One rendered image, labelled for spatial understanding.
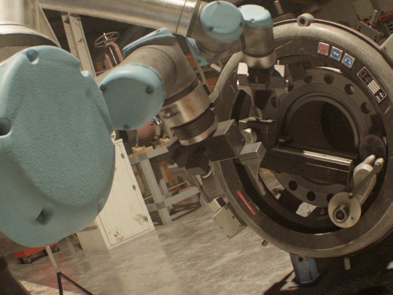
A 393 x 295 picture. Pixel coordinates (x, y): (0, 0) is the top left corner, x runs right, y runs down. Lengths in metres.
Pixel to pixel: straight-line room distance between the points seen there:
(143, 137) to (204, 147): 4.75
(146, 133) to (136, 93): 4.94
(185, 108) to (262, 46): 0.39
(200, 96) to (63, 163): 0.46
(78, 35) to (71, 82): 9.62
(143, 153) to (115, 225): 0.93
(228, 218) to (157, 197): 3.68
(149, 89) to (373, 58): 0.71
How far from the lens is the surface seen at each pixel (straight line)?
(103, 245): 4.92
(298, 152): 1.22
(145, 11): 0.86
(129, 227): 5.03
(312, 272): 1.81
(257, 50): 1.05
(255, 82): 1.07
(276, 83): 1.16
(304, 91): 1.34
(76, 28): 10.04
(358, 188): 1.18
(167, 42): 0.70
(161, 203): 5.15
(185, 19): 0.85
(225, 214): 1.48
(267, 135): 1.20
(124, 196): 5.05
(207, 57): 0.98
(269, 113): 1.41
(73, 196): 0.30
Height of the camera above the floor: 0.70
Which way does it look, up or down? level
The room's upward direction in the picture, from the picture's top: 20 degrees counter-clockwise
